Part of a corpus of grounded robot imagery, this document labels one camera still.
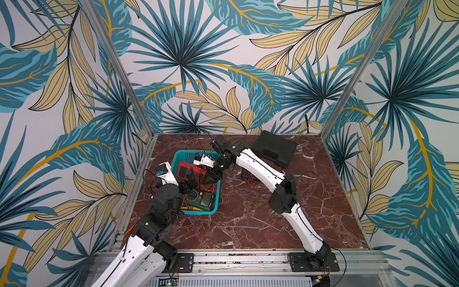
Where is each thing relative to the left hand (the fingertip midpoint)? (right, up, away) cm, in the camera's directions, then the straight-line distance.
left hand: (183, 173), depth 71 cm
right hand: (+7, -3, +14) cm, 16 cm away
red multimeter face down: (+5, 0, +9) cm, 10 cm away
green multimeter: (+5, -13, +9) cm, 16 cm away
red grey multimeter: (+9, -7, +9) cm, 15 cm away
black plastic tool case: (+45, +11, +35) cm, 58 cm away
